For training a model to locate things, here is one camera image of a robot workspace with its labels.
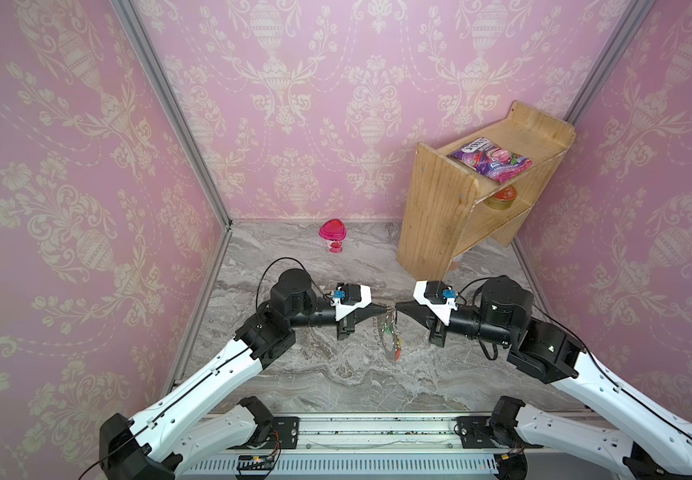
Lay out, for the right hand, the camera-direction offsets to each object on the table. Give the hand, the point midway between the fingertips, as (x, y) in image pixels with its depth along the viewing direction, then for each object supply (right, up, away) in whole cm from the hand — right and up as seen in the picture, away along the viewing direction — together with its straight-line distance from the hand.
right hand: (401, 302), depth 59 cm
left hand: (-4, -2, +1) cm, 4 cm away
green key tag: (-3, -6, +2) cm, 6 cm away
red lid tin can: (+38, +27, +35) cm, 58 cm away
